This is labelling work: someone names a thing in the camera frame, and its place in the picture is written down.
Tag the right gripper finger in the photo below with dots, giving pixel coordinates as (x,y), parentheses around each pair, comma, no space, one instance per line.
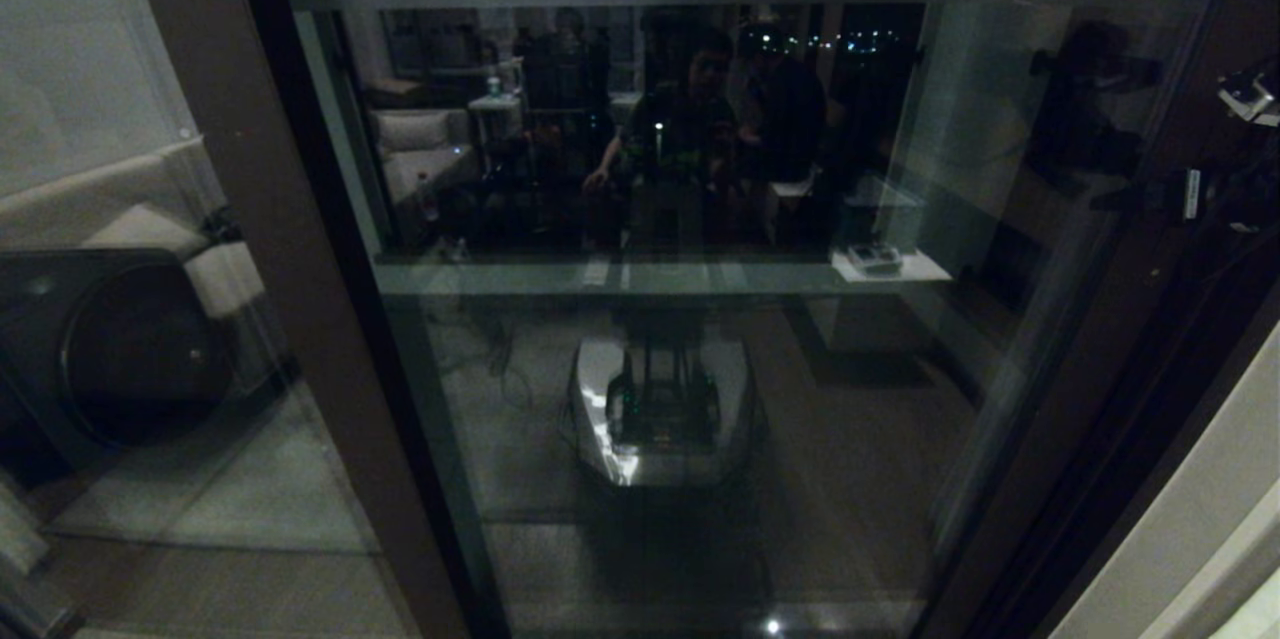
(1140,199)

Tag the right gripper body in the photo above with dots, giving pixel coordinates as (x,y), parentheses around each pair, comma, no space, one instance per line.
(1240,189)

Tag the brown framed sliding glass door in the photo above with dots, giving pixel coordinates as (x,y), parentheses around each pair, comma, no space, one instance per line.
(1080,369)

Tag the brown stone balcony sill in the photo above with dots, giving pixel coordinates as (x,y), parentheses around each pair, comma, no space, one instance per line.
(700,261)

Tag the brown framed fixed glass panel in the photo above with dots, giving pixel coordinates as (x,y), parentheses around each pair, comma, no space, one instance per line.
(330,319)

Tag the grey rug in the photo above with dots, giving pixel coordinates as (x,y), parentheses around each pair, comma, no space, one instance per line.
(230,489)

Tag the white sofa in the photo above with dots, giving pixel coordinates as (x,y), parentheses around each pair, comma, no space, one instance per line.
(150,229)

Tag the dark grey box furniture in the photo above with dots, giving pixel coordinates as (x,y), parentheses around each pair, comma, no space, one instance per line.
(100,339)

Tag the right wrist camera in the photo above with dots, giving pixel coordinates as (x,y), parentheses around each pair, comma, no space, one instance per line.
(1250,97)

